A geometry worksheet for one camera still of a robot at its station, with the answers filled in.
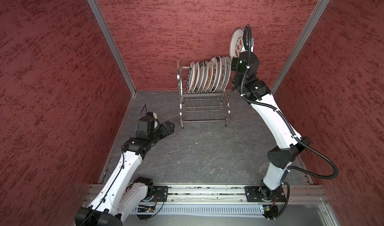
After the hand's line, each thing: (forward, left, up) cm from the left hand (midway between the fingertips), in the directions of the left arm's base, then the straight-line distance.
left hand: (168, 131), depth 79 cm
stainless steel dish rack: (+27, -19, -12) cm, 35 cm away
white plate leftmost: (+34, -12, +10) cm, 37 cm away
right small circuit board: (-34, -52, -18) cm, 65 cm away
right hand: (+21, -38, +33) cm, 54 cm away
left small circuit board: (-33, +10, -19) cm, 40 cm away
